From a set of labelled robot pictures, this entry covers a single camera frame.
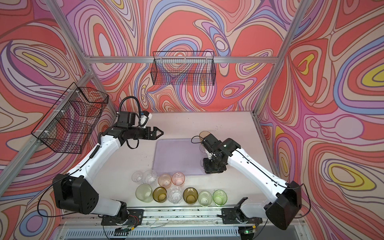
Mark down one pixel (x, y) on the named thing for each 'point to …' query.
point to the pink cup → (178, 178)
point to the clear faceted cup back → (201, 163)
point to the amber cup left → (159, 194)
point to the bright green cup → (219, 197)
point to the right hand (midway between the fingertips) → (211, 174)
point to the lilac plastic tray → (172, 155)
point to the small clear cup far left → (137, 176)
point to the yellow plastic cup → (203, 134)
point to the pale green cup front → (205, 198)
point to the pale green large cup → (144, 192)
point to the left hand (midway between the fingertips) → (158, 131)
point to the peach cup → (164, 180)
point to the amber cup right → (190, 195)
